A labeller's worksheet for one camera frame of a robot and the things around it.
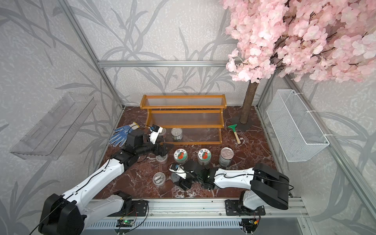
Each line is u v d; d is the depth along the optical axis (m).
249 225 0.70
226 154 0.81
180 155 0.84
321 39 0.42
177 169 0.68
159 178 0.78
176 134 0.94
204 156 0.84
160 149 0.70
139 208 0.74
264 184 0.42
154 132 0.70
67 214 0.38
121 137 1.02
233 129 1.03
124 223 0.70
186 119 1.12
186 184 0.69
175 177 0.77
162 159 0.85
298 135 0.60
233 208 0.74
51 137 0.67
